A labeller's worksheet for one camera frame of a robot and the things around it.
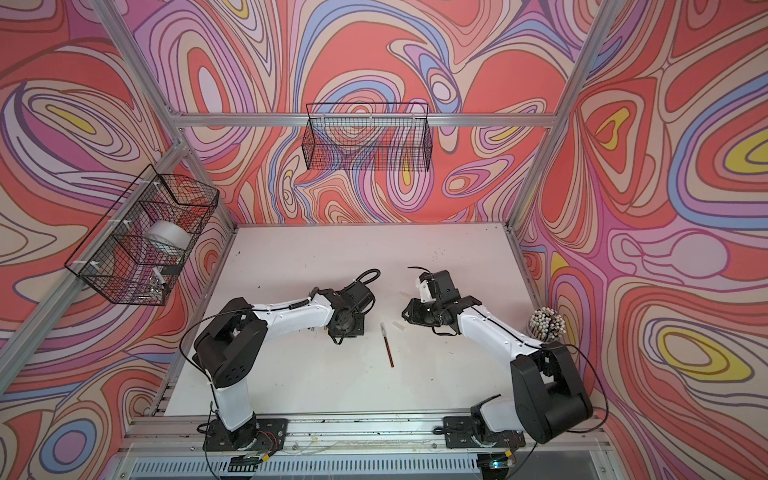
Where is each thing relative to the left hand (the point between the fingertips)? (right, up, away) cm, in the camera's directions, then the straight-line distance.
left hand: (361, 333), depth 91 cm
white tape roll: (-47, +29, -17) cm, 58 cm away
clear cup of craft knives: (+47, +7, -19) cm, 51 cm away
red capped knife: (+8, -3, -3) cm, 9 cm away
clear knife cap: (+12, +2, +2) cm, 12 cm away
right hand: (+14, +5, -5) cm, 16 cm away
